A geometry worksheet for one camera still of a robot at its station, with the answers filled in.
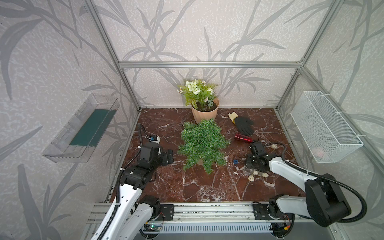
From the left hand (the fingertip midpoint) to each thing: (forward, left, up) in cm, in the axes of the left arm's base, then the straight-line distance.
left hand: (165, 152), depth 75 cm
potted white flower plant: (+33, -17, +10) cm, 38 cm away
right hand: (+3, -48, -16) cm, 51 cm away
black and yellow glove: (+32, -50, -17) cm, 62 cm away
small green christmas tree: (0, -20, +9) cm, 21 cm away
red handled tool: (+19, -46, -14) cm, 52 cm away
